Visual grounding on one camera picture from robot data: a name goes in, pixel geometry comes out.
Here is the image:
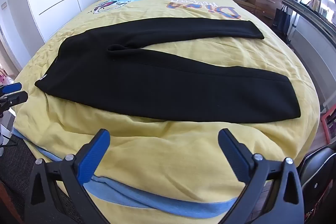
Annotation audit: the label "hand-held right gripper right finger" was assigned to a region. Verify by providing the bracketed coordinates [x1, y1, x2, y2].
[218, 129, 305, 224]

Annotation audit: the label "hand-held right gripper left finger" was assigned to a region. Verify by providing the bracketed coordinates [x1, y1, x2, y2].
[24, 129, 111, 224]

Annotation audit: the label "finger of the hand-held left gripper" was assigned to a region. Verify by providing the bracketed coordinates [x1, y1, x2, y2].
[0, 83, 22, 95]
[0, 91, 28, 107]

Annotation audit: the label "black pants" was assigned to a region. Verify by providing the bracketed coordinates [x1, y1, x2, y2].
[35, 17, 301, 124]

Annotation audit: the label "yellow printed blanket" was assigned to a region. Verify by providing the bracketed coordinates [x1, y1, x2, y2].
[14, 0, 321, 214]

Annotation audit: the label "dark grey rug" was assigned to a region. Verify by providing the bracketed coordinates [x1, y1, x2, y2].
[0, 132, 80, 224]

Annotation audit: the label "black and white chair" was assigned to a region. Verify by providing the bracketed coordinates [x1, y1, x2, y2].
[298, 145, 336, 224]

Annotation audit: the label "grey cabinet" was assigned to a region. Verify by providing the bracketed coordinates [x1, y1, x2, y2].
[288, 13, 332, 63]

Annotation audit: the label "dark bag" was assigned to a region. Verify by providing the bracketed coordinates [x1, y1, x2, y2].
[273, 5, 292, 36]

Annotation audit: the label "red frame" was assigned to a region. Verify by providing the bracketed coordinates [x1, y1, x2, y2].
[321, 108, 336, 138]

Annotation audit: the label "grey window sill rail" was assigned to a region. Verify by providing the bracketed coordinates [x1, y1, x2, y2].
[280, 0, 336, 39]

